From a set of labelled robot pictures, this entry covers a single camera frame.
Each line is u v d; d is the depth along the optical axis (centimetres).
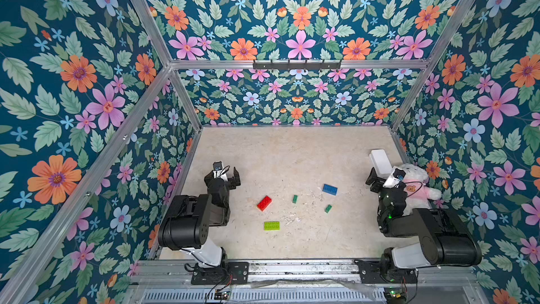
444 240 44
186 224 46
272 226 84
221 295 71
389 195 69
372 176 82
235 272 74
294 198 91
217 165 79
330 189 93
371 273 74
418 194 83
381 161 101
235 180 87
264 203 89
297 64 93
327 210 88
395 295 71
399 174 74
